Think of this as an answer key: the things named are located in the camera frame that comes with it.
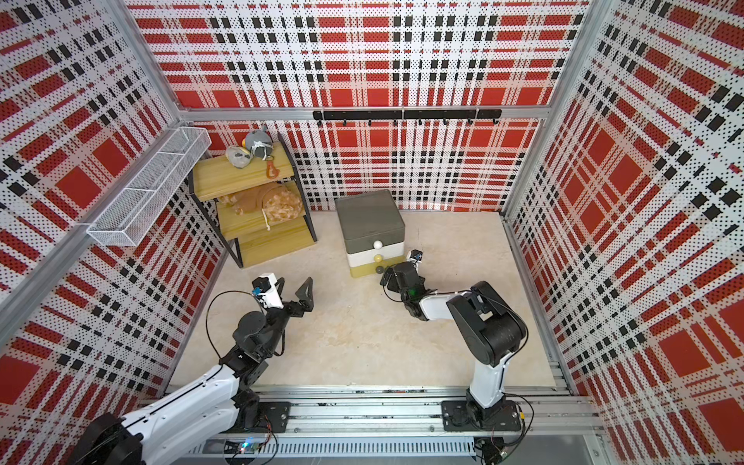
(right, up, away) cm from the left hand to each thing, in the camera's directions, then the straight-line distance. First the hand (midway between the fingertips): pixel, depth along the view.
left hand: (302, 278), depth 80 cm
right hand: (+28, 0, +17) cm, 33 cm away
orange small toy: (-11, +32, +6) cm, 34 cm away
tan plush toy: (-11, +23, +8) cm, 26 cm away
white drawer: (+21, +6, +14) cm, 26 cm away
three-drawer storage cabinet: (+19, +14, +8) cm, 25 cm away
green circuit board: (-10, -40, -11) cm, 42 cm away
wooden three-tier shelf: (-29, +9, +31) cm, 43 cm away
